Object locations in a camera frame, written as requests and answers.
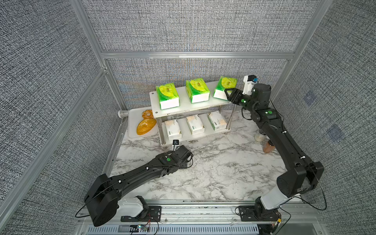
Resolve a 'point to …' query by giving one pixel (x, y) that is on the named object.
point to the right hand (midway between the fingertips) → (231, 86)
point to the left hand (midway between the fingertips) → (182, 160)
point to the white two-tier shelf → (186, 105)
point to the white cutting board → (134, 116)
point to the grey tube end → (123, 113)
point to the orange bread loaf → (145, 126)
